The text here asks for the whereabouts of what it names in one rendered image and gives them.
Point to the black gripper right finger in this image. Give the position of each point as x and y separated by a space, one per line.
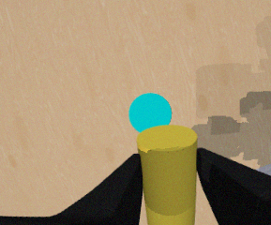
237 194

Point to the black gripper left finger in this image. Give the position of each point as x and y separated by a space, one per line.
116 201

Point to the yellow cylinder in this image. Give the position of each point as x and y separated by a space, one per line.
168 155

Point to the cyan circle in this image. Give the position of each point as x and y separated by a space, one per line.
149 110

